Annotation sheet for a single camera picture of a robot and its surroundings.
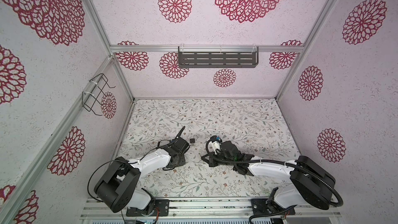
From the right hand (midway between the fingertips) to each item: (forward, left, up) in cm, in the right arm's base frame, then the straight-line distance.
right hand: (201, 156), depth 80 cm
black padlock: (+15, +6, -10) cm, 19 cm away
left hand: (0, +13, -11) cm, 17 cm away
